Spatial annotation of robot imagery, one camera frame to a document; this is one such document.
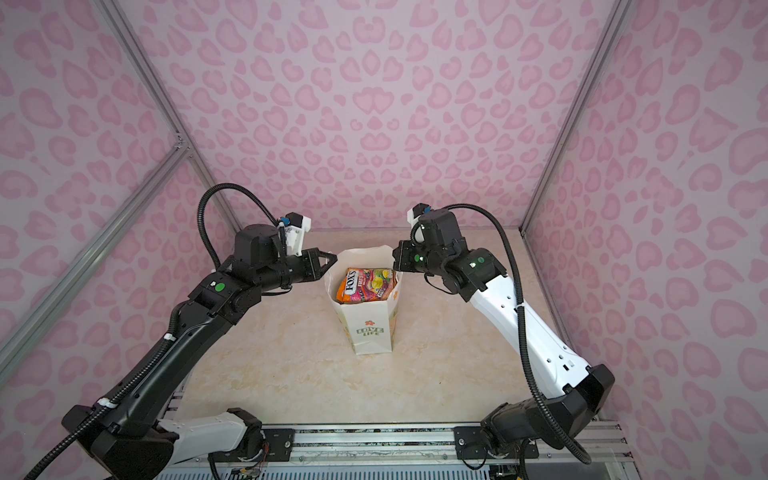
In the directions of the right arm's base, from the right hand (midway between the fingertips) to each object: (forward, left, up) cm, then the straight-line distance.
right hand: (392, 250), depth 69 cm
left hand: (-2, +12, +1) cm, 12 cm away
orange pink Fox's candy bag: (0, +7, -14) cm, 16 cm away
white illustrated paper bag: (-9, +6, -19) cm, 22 cm away
